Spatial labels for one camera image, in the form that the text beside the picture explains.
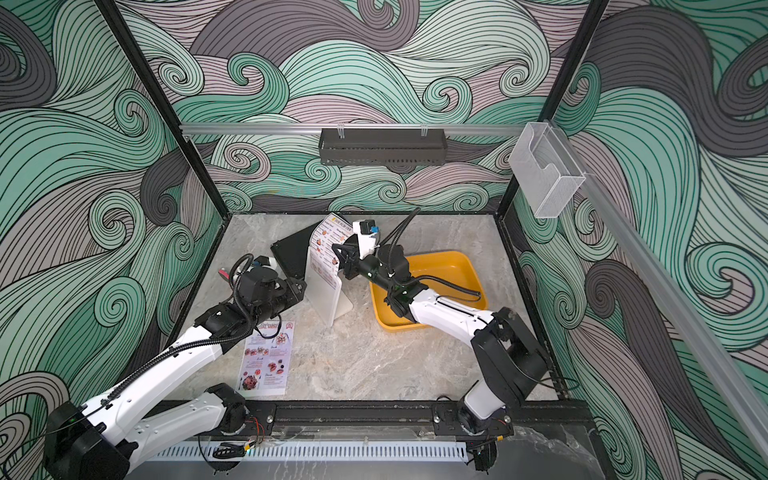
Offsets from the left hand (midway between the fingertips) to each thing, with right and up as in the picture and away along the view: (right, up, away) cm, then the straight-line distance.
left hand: (304, 282), depth 78 cm
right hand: (+8, +9, -4) cm, 13 cm away
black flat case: (-11, +8, +27) cm, 30 cm away
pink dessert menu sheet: (-12, -24, +5) cm, 27 cm away
